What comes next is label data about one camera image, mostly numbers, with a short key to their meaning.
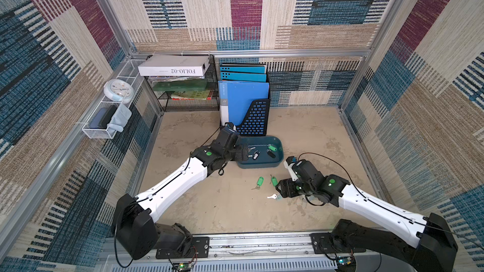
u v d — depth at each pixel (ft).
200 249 2.40
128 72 2.84
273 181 2.99
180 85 3.16
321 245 2.40
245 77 3.15
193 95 3.31
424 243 1.31
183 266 2.31
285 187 2.33
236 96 3.01
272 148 3.34
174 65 2.55
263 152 3.27
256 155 3.26
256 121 3.23
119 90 2.46
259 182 2.96
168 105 3.81
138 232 1.27
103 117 2.13
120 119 2.24
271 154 3.26
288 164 2.45
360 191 1.70
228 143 1.99
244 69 3.26
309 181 1.97
